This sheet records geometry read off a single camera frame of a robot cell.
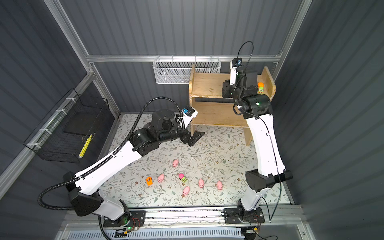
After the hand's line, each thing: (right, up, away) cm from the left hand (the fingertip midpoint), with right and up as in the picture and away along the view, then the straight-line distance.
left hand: (198, 125), depth 65 cm
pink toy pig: (-13, -23, +26) cm, 37 cm away
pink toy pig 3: (+2, -33, +18) cm, 37 cm away
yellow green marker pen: (-53, -9, +4) cm, 54 cm away
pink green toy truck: (-8, -30, +19) cm, 37 cm away
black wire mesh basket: (-65, -5, +7) cm, 65 cm away
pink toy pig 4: (+12, -33, +17) cm, 40 cm away
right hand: (+14, +19, 0) cm, 24 cm away
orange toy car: (-28, -32, +19) cm, 46 cm away
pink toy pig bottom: (-6, -36, +16) cm, 40 cm away
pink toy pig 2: (-21, -30, +20) cm, 42 cm away
